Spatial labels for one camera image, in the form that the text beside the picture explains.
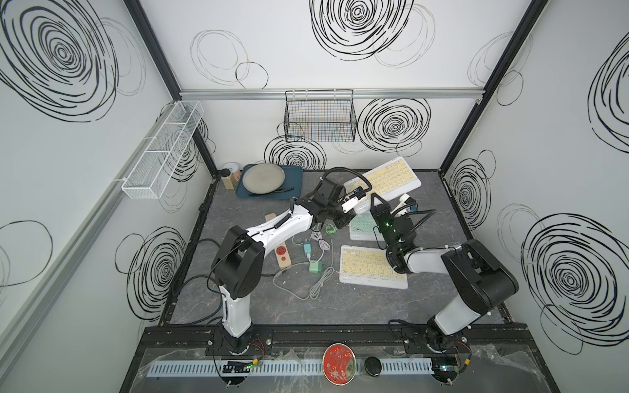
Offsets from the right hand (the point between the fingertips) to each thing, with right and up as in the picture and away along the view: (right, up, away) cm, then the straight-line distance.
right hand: (372, 194), depth 84 cm
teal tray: (-31, +3, +31) cm, 44 cm away
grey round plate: (-45, +7, +33) cm, 57 cm away
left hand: (-7, -6, +3) cm, 10 cm away
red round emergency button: (-13, -47, -16) cm, 51 cm away
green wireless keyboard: (0, -13, +16) cm, 21 cm away
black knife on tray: (-38, +1, +28) cm, 47 cm away
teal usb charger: (-23, -20, +7) cm, 31 cm away
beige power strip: (-32, -23, +6) cm, 40 cm away
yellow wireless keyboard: (+6, +4, +2) cm, 8 cm away
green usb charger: (-19, -26, +3) cm, 33 cm away
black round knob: (-5, -44, -21) cm, 49 cm away
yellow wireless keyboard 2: (0, -27, +5) cm, 27 cm away
